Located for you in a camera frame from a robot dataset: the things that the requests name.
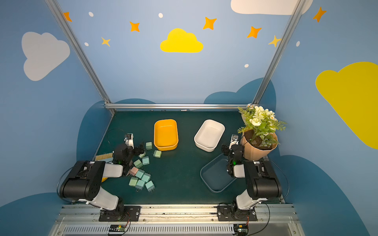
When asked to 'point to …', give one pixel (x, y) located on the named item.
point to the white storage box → (208, 134)
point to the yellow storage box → (166, 134)
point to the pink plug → (134, 171)
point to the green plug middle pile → (138, 163)
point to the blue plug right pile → (146, 177)
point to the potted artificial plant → (259, 134)
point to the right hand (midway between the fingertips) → (234, 141)
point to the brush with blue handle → (108, 158)
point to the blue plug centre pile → (140, 173)
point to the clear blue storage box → (215, 174)
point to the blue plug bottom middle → (140, 185)
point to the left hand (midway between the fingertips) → (135, 140)
